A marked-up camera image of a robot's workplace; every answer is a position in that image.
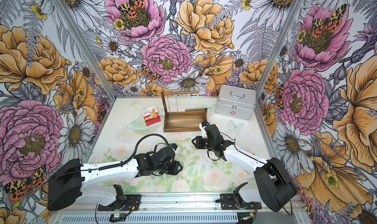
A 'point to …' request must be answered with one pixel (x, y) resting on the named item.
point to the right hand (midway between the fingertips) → (194, 144)
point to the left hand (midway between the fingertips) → (177, 171)
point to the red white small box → (151, 115)
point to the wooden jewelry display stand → (183, 122)
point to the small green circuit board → (116, 217)
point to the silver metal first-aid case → (235, 101)
